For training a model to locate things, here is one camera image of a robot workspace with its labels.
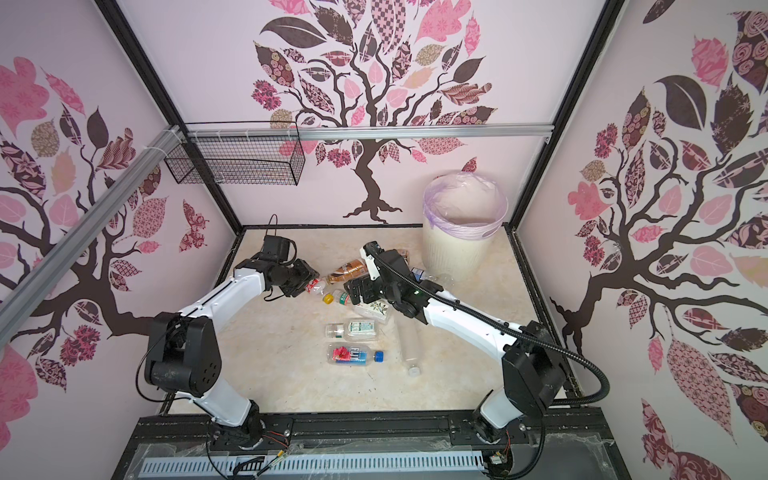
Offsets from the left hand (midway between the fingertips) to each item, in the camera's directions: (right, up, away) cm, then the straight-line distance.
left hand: (316, 280), depth 91 cm
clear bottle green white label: (+19, -9, -1) cm, 21 cm away
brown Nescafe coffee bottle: (+9, +2, +10) cm, 14 cm away
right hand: (+15, +2, -11) cm, 18 cm away
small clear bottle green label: (+13, -14, -5) cm, 20 cm away
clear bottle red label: (+1, -2, -3) cm, 4 cm away
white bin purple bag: (+50, +23, +16) cm, 57 cm away
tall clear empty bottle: (+29, -16, +2) cm, 33 cm away
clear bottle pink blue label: (+13, -20, -9) cm, 25 cm away
